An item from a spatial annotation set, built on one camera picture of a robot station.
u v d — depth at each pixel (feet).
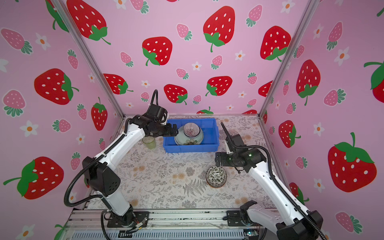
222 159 2.19
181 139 3.30
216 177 2.76
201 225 2.41
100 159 1.50
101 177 1.45
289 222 1.28
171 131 2.45
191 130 3.40
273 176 1.48
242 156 1.76
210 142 3.43
